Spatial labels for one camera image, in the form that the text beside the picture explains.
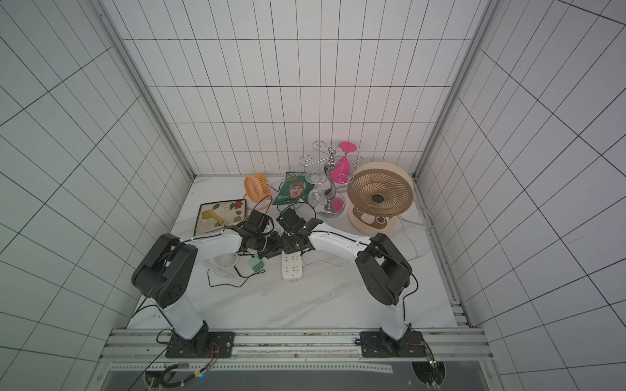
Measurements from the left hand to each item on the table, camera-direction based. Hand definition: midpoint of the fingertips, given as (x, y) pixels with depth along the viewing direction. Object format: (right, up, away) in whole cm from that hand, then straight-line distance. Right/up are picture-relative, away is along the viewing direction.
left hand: (282, 253), depth 92 cm
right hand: (0, +3, -3) cm, 5 cm away
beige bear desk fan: (+34, +24, -10) cm, 43 cm away
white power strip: (+4, -3, -5) cm, 7 cm away
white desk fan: (-19, -1, -11) cm, 22 cm away
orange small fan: (-12, +24, +9) cm, 28 cm away
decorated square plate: (-31, +13, +12) cm, 36 cm away
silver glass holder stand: (+20, +18, +16) cm, 32 cm away
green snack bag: (+5, +26, +11) cm, 28 cm away
